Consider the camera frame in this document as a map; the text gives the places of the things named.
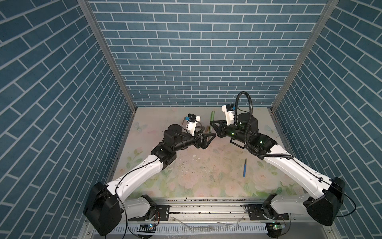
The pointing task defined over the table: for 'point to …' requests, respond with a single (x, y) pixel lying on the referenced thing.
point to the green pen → (212, 118)
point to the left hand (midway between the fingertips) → (210, 133)
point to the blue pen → (244, 169)
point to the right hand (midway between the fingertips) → (209, 121)
